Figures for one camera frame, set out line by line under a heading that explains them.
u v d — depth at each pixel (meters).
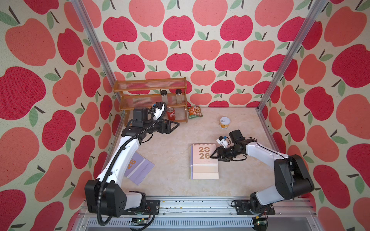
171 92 1.14
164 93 0.96
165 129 0.68
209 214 0.75
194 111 1.15
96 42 0.82
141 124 0.59
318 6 0.69
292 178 0.44
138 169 0.88
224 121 1.04
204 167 0.84
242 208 0.73
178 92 0.98
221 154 0.77
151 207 0.74
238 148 0.67
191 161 0.86
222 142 0.84
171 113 1.04
